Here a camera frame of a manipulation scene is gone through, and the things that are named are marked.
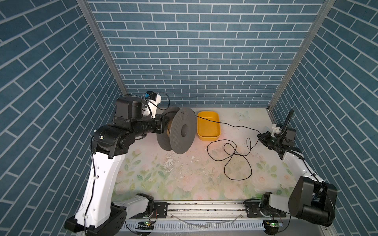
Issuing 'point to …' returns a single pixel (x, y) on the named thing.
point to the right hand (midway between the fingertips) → (257, 132)
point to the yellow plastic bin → (208, 126)
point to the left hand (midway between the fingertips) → (169, 118)
